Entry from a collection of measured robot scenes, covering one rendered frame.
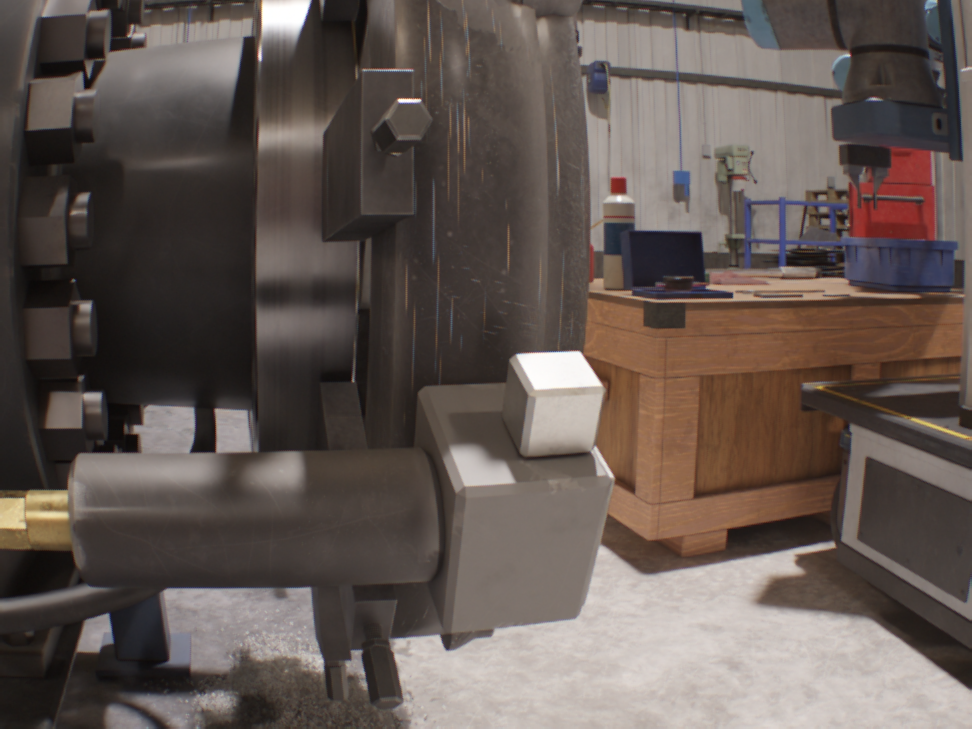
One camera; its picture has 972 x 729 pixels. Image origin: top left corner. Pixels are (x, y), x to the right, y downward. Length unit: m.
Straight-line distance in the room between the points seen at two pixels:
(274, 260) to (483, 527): 0.28
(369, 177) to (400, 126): 0.06
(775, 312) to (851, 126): 0.41
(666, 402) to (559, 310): 1.15
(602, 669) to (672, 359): 0.62
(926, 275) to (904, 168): 2.50
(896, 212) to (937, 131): 3.11
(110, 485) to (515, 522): 0.21
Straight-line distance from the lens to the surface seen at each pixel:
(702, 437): 1.79
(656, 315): 1.69
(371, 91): 0.51
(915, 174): 4.74
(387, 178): 0.50
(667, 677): 1.33
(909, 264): 2.24
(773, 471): 1.89
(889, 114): 1.57
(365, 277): 0.96
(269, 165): 0.69
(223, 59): 0.81
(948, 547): 1.35
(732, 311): 1.76
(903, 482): 1.44
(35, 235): 0.65
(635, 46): 12.40
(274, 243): 0.68
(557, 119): 0.58
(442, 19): 0.57
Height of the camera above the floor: 0.59
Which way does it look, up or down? 5 degrees down
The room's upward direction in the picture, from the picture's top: straight up
